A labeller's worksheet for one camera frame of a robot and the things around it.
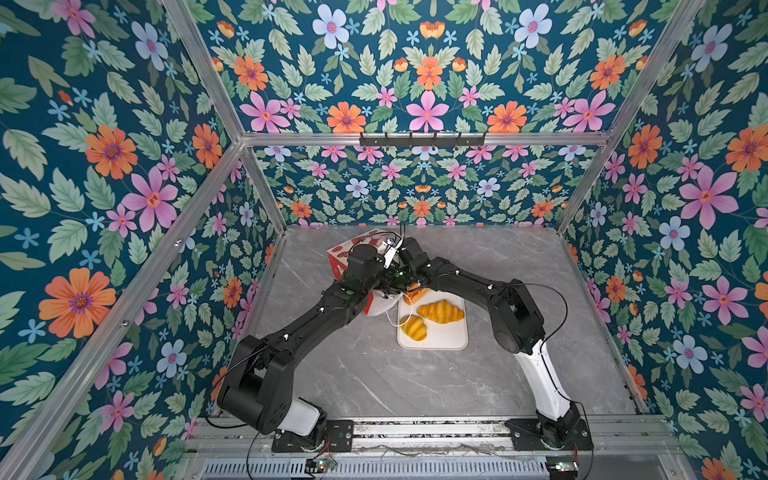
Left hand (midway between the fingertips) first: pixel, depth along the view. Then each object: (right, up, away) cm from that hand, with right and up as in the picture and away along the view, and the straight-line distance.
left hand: (395, 243), depth 82 cm
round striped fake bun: (+5, -25, +6) cm, 26 cm away
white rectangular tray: (+12, -24, +10) cm, 29 cm away
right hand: (-8, -12, +8) cm, 17 cm away
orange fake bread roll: (+14, -21, +9) cm, 27 cm away
